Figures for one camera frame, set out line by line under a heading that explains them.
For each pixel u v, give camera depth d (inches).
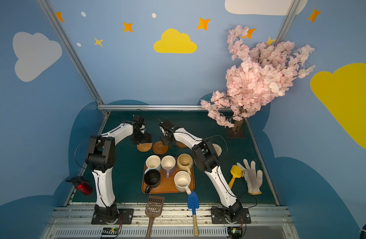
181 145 39.1
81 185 29.3
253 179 34.2
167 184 33.2
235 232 28.9
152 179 33.6
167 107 46.8
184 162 36.0
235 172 34.7
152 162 35.1
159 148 39.8
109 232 28.8
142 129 36.4
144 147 39.8
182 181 33.9
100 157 21.9
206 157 24.4
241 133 43.7
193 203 31.1
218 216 29.2
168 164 36.3
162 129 34.2
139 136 34.7
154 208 29.5
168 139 36.1
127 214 29.5
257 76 23.4
